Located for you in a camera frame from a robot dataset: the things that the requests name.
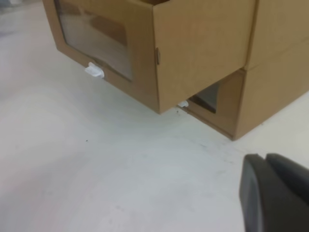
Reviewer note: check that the white drawer handle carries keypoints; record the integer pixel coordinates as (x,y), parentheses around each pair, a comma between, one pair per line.
(94,70)
(183,104)

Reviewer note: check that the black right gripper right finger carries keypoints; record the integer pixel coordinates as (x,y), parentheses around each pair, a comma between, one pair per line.
(287,198)

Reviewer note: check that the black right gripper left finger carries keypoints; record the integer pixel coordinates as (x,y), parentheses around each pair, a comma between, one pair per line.
(259,196)

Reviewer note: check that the cardboard shoebox drawer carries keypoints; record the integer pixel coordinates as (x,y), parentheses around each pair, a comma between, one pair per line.
(218,105)
(160,52)

